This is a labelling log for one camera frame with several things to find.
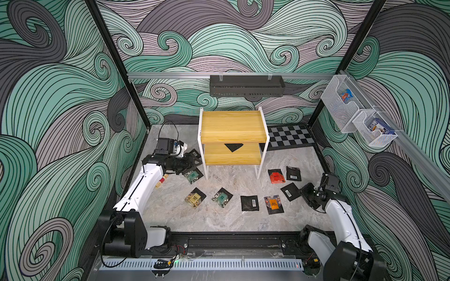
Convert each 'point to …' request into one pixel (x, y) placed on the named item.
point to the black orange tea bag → (273, 204)
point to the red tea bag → (276, 176)
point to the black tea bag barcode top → (249, 203)
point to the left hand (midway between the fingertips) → (199, 162)
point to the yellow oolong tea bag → (195, 198)
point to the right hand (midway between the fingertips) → (303, 193)
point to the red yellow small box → (162, 180)
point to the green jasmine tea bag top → (222, 196)
